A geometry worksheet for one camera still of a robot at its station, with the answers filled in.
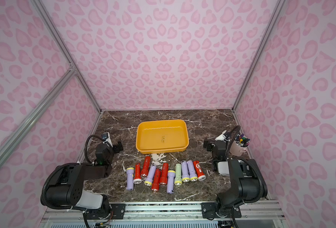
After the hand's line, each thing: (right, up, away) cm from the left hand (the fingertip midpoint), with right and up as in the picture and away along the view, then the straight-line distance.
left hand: (113, 138), depth 92 cm
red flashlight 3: (+33, -20, -10) cm, 40 cm away
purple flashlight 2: (+45, -20, -9) cm, 50 cm away
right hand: (+66, +1, +1) cm, 66 cm away
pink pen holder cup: (+77, -6, -6) cm, 77 cm away
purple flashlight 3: (+49, -18, -6) cm, 53 cm away
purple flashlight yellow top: (+37, -26, -13) cm, 47 cm away
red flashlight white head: (+18, -22, -10) cm, 30 cm away
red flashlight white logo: (+54, -20, -10) cm, 59 cm away
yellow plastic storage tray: (+31, 0, +10) cm, 33 cm away
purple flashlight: (+13, -21, -10) cm, 27 cm away
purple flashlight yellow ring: (+24, -23, -10) cm, 35 cm away
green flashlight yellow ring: (+41, -22, -12) cm, 48 cm away
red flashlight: (+22, -15, -5) cm, 27 cm away
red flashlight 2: (+28, -24, -12) cm, 39 cm away
